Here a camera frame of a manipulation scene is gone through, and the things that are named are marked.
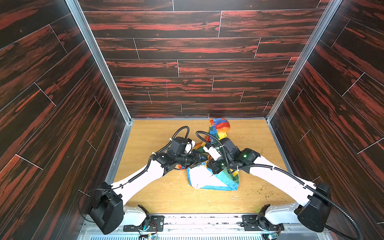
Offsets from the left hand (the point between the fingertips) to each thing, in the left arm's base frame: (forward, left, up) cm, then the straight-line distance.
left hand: (207, 160), depth 74 cm
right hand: (+1, -2, -4) cm, 4 cm away
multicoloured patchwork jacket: (-1, +2, -16) cm, 16 cm away
